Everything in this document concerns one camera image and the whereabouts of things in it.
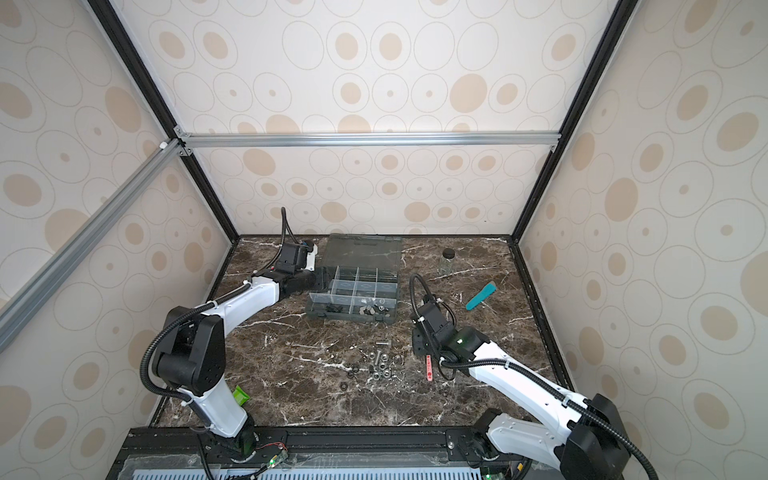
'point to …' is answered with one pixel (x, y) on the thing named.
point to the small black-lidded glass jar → (446, 267)
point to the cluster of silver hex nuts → (380, 362)
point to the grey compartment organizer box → (360, 278)
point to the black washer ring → (341, 385)
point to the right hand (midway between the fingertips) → (423, 335)
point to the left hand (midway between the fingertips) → (332, 270)
